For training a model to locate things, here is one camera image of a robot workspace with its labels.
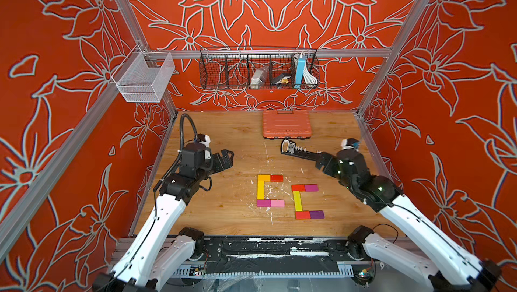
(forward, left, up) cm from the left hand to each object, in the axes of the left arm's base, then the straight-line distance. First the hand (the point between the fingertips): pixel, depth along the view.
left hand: (225, 154), depth 76 cm
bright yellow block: (-4, -14, -20) cm, 25 cm away
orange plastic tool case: (+33, -27, -16) cm, 45 cm away
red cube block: (-2, -31, -20) cm, 37 cm away
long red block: (-14, -33, -21) cm, 41 cm away
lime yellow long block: (-9, -30, -20) cm, 37 cm away
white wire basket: (+35, +44, +10) cm, 57 cm away
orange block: (+1, -15, -19) cm, 24 cm away
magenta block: (-10, -16, -22) cm, 29 cm away
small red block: (+2, -22, -20) cm, 29 cm away
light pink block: (-9, -22, -21) cm, 32 cm away
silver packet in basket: (+37, -11, +10) cm, 40 cm away
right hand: (0, -36, 0) cm, 36 cm away
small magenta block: (-1, -37, -22) cm, 43 cm away
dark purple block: (-13, -38, -21) cm, 45 cm away
